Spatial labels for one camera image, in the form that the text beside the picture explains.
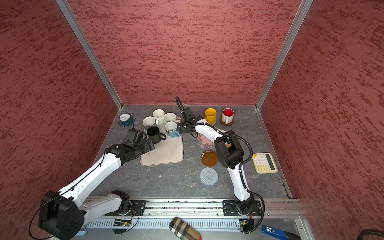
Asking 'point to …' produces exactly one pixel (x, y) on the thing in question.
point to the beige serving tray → (168, 151)
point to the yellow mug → (210, 115)
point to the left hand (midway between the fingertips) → (147, 149)
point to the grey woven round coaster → (208, 176)
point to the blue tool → (278, 232)
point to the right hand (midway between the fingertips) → (183, 130)
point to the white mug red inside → (227, 115)
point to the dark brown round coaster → (224, 123)
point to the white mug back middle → (159, 114)
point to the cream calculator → (264, 163)
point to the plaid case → (183, 231)
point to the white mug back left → (148, 121)
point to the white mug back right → (171, 117)
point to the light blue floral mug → (171, 128)
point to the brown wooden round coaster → (209, 158)
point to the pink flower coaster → (204, 141)
